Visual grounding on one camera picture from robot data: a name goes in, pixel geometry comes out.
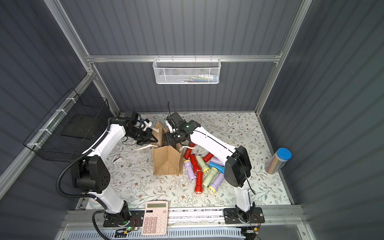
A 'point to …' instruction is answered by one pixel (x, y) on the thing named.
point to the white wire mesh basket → (186, 71)
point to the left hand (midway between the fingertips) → (158, 142)
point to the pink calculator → (155, 219)
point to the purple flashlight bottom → (213, 187)
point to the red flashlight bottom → (198, 188)
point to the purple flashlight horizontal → (215, 160)
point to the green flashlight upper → (204, 166)
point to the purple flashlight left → (190, 172)
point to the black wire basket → (72, 127)
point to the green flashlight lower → (210, 176)
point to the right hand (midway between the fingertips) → (169, 139)
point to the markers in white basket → (200, 78)
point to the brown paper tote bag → (167, 160)
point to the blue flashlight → (221, 168)
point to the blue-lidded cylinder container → (278, 160)
